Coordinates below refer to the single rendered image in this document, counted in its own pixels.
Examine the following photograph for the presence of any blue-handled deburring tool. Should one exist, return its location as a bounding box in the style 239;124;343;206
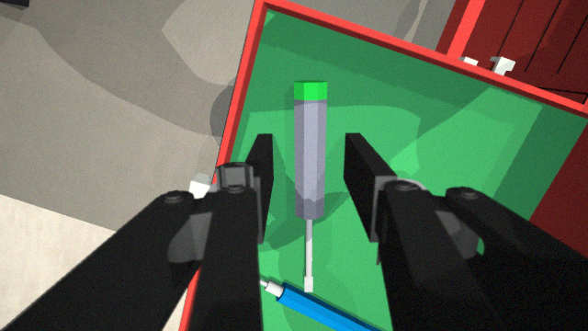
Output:
260;279;381;331

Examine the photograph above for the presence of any grey screwdriver with green band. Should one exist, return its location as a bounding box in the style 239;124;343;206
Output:
294;80;327;292

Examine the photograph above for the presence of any red box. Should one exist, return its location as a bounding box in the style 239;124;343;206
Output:
215;0;588;331

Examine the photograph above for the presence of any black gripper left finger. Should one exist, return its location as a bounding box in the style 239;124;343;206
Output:
0;133;274;331

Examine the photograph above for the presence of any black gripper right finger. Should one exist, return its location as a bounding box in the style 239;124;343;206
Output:
344;132;588;331

